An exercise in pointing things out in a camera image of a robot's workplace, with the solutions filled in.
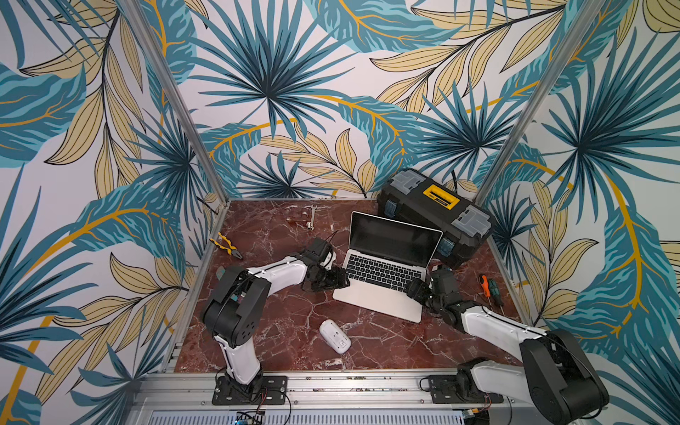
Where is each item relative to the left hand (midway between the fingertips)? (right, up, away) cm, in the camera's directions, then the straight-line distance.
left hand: (340, 287), depth 91 cm
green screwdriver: (+53, -1, +1) cm, 53 cm away
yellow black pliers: (-42, +12, +10) cm, 44 cm away
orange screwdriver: (+51, -1, +2) cm, 51 cm away
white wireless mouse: (-2, -13, -9) cm, 16 cm away
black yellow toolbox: (+27, +31, +8) cm, 42 cm away
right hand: (+20, -2, -1) cm, 21 cm away
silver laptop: (+16, +9, +10) cm, 22 cm away
